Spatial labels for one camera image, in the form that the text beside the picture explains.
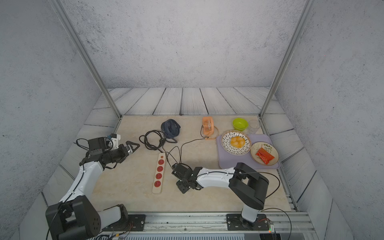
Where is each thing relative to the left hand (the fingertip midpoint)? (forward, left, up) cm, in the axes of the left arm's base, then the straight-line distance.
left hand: (136, 148), depth 83 cm
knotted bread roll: (+11, -60, -12) cm, 63 cm away
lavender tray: (0, -52, -17) cm, 55 cm away
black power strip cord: (+11, -2, -15) cm, 19 cm away
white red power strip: (-10, -11, -14) cm, 20 cm away
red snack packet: (0, -76, -13) cm, 77 cm away
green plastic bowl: (+29, -67, -14) cm, 74 cm away
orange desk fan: (+20, -42, -7) cm, 47 cm away
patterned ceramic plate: (+7, -55, -14) cm, 57 cm away
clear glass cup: (+23, -74, -10) cm, 78 cm away
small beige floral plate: (+7, -81, -14) cm, 82 cm away
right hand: (-15, -25, -15) cm, 33 cm away
